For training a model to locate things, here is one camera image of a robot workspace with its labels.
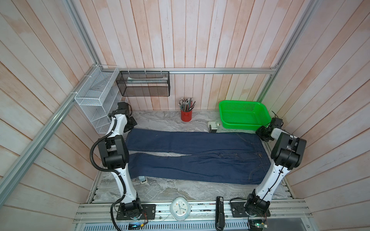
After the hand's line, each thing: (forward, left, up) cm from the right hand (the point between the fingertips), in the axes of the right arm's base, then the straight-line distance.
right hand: (257, 130), depth 105 cm
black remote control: (-55, +36, +2) cm, 65 cm away
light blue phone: (-38, +78, +5) cm, 87 cm away
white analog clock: (-52, +56, +2) cm, 77 cm away
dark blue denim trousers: (-22, +33, 0) cm, 40 cm away
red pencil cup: (+10, +53, +4) cm, 54 cm away
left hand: (-6, +91, +10) cm, 92 cm away
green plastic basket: (+18, +5, -2) cm, 19 cm away
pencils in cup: (+10, +53, +16) cm, 56 cm away
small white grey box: (+1, +34, +3) cm, 34 cm away
